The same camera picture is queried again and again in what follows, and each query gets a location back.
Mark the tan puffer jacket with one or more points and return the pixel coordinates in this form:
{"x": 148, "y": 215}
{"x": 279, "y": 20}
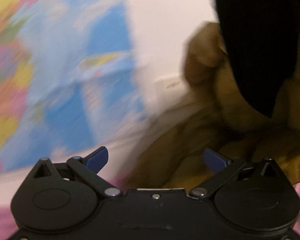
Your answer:
{"x": 225, "y": 123}

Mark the white wall socket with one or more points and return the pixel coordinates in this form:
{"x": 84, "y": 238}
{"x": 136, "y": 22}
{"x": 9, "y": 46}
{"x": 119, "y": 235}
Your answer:
{"x": 170, "y": 87}

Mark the colourful wall map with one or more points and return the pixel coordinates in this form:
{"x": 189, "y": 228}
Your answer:
{"x": 68, "y": 78}

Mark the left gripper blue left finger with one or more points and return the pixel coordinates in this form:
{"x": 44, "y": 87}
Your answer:
{"x": 87, "y": 168}

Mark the pink floral bed sheet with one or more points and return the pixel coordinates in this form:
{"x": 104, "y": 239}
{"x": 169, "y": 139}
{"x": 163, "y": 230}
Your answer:
{"x": 0, "y": 217}

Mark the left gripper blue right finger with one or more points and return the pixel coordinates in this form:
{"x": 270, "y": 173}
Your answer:
{"x": 223, "y": 168}

